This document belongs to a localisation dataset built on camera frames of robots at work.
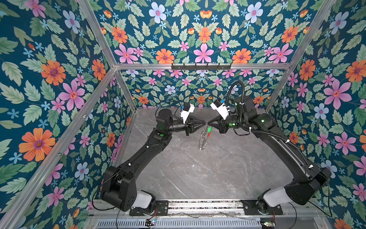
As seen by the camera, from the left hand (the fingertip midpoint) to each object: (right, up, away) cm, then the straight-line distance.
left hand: (205, 121), depth 65 cm
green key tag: (+3, -4, +4) cm, 6 cm away
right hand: (+2, 0, +3) cm, 4 cm away
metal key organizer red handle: (0, -8, +4) cm, 9 cm away
